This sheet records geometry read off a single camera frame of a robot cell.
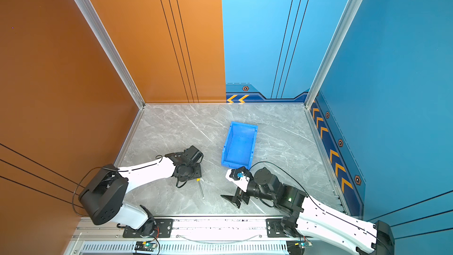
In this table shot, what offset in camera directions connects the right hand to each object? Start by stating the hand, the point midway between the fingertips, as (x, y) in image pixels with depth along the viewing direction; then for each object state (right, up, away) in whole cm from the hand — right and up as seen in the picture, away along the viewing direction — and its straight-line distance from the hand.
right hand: (226, 184), depth 68 cm
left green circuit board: (-31, -26, +2) cm, 41 cm away
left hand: (-15, -2, +20) cm, 25 cm away
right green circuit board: (+31, -24, +1) cm, 40 cm away
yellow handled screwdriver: (-14, -5, +18) cm, 24 cm away
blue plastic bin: (+6, +11, +31) cm, 33 cm away
